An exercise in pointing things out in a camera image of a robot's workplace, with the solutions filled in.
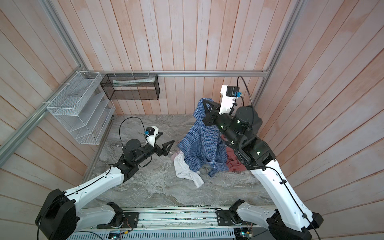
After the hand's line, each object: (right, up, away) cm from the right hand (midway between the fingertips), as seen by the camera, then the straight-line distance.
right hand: (202, 102), depth 53 cm
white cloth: (-8, -34, +31) cm, 47 cm away
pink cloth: (-15, -27, +38) cm, 49 cm away
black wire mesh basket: (-46, +20, +50) cm, 71 cm away
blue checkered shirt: (+1, -16, +10) cm, 19 cm away
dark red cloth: (+23, -31, +35) cm, 52 cm away
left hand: (-16, -15, +22) cm, 31 cm away
